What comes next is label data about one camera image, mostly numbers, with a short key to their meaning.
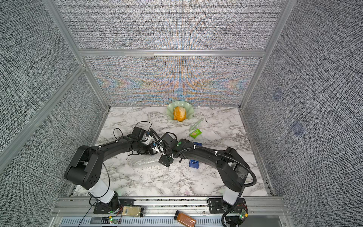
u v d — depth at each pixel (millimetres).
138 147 747
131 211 685
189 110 1121
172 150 626
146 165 852
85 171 460
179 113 1033
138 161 836
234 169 473
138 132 762
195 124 1093
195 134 1021
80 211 749
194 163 830
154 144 724
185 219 663
